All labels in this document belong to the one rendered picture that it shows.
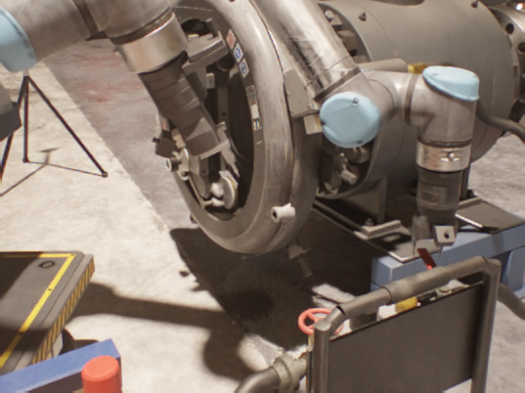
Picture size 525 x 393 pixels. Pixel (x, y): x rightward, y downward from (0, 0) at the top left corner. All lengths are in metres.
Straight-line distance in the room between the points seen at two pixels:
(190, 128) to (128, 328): 1.11
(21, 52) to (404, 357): 0.74
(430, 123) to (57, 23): 0.62
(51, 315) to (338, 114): 0.77
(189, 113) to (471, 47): 1.17
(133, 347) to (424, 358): 0.94
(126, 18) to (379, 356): 0.64
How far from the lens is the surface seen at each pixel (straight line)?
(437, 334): 1.14
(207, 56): 0.86
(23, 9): 0.82
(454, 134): 1.10
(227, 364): 1.75
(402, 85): 1.11
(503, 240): 2.01
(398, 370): 1.11
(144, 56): 0.85
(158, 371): 1.75
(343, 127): 0.99
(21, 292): 1.54
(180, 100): 0.87
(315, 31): 1.00
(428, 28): 1.84
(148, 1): 0.84
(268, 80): 1.39
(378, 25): 1.75
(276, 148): 1.39
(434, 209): 1.16
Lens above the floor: 1.07
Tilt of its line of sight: 22 degrees down
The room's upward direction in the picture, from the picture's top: straight up
